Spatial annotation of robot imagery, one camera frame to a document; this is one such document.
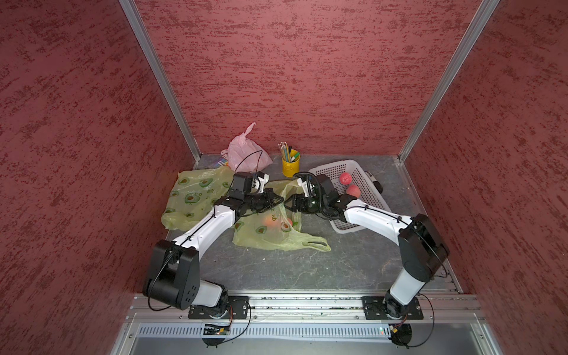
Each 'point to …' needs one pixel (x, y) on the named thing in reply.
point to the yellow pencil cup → (290, 168)
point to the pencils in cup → (288, 154)
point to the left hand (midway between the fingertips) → (283, 203)
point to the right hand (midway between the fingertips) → (288, 210)
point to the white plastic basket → (370, 194)
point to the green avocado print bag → (194, 193)
